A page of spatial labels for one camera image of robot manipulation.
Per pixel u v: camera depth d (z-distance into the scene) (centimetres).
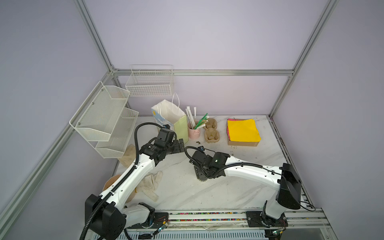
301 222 74
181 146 73
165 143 58
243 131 106
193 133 101
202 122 93
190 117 101
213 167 54
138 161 49
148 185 84
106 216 38
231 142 102
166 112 102
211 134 106
